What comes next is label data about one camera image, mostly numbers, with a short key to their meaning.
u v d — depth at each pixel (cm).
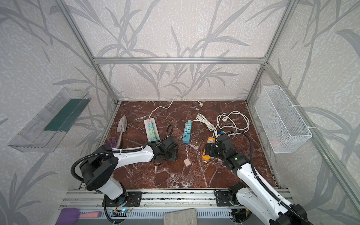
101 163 51
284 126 61
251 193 60
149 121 99
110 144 95
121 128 102
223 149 62
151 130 94
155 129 99
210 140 94
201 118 105
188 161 85
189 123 97
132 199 73
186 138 95
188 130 94
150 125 96
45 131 64
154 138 90
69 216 69
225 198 72
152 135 91
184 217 67
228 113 111
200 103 117
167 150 69
